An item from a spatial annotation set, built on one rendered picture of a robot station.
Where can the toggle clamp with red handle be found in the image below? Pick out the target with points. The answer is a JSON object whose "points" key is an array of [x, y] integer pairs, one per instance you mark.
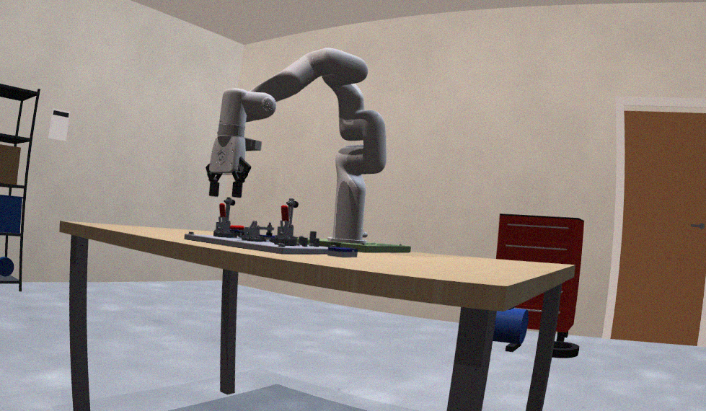
{"points": [[222, 228], [286, 232], [253, 234]]}

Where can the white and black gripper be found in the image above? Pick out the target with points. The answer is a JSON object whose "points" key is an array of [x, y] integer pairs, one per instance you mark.
{"points": [[228, 156]]}

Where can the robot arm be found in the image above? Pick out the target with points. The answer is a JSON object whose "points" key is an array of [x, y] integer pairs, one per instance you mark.
{"points": [[356, 124]]}

